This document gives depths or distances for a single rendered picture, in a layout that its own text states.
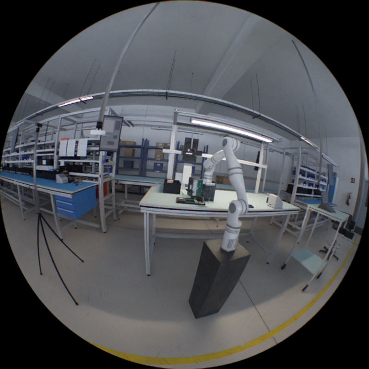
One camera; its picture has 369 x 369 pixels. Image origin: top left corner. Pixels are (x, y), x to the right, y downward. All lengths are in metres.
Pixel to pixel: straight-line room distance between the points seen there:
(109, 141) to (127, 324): 2.12
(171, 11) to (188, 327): 3.90
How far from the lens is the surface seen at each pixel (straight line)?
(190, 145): 3.06
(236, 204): 0.71
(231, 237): 0.79
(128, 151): 5.10
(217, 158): 0.98
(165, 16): 2.75
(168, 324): 1.41
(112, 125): 1.92
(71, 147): 2.63
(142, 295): 1.56
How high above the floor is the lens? 1.34
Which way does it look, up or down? 9 degrees down
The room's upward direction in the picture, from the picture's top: 6 degrees clockwise
